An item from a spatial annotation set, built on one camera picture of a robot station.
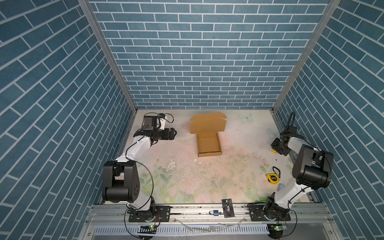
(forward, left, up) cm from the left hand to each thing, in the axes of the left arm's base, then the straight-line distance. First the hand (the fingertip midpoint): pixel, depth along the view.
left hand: (170, 131), depth 90 cm
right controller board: (-49, -54, -15) cm, 75 cm away
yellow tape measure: (-26, -60, -11) cm, 66 cm away
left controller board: (-47, +8, -17) cm, 51 cm away
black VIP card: (-40, -32, -14) cm, 53 cm away
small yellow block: (-12, -63, -5) cm, 64 cm away
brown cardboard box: (+6, -23, -3) cm, 24 cm away
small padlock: (-42, -25, -13) cm, 50 cm away
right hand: (-5, -67, -9) cm, 68 cm away
